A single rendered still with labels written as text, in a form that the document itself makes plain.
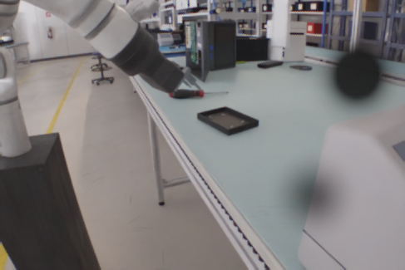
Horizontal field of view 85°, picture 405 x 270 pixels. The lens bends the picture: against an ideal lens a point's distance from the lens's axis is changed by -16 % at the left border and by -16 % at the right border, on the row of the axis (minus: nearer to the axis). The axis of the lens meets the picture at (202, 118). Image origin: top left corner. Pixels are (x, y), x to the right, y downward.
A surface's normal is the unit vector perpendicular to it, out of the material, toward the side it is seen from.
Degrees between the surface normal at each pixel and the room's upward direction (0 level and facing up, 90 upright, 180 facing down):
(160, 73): 76
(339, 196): 90
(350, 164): 90
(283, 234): 0
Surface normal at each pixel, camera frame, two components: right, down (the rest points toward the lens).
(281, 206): -0.02, -0.93
